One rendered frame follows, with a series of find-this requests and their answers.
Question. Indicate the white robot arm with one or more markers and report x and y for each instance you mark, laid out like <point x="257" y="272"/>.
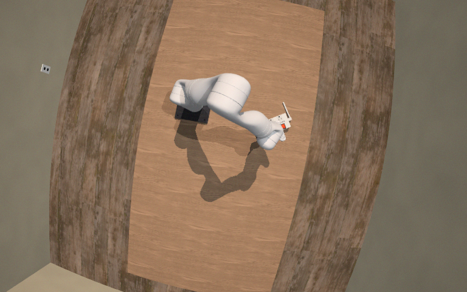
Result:
<point x="226" y="94"/>

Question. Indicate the white power strip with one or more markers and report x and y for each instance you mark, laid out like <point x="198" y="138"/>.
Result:
<point x="283" y="119"/>

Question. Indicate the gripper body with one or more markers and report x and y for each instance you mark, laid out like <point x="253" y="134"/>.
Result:
<point x="283" y="138"/>

